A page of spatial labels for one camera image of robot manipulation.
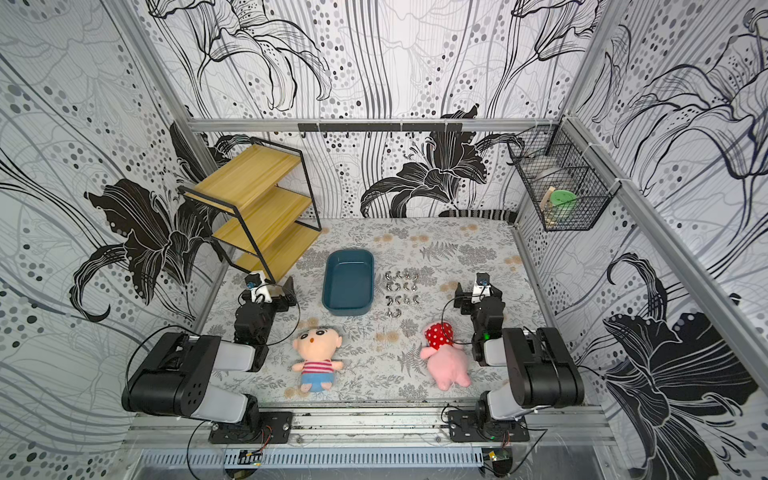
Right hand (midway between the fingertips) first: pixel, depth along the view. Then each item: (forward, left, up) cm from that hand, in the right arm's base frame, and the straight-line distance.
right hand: (479, 280), depth 92 cm
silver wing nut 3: (+6, +20, -7) cm, 22 cm away
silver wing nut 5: (+2, +23, -7) cm, 24 cm away
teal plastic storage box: (+2, +42, -4) cm, 42 cm away
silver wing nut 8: (-3, +24, -7) cm, 25 cm away
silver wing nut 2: (+7, +25, -7) cm, 27 cm away
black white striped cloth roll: (+36, -18, -7) cm, 40 cm away
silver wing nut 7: (-4, +28, -7) cm, 29 cm away
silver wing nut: (+6, +29, -7) cm, 30 cm away
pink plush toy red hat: (-24, +13, 0) cm, 27 cm away
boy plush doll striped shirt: (-21, +47, +1) cm, 52 cm away
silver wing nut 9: (-3, +20, -7) cm, 22 cm away
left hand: (-2, +61, +3) cm, 61 cm away
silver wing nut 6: (+1, +20, -7) cm, 21 cm away
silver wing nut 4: (+2, +27, -7) cm, 28 cm away
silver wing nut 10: (-8, +27, -7) cm, 29 cm away
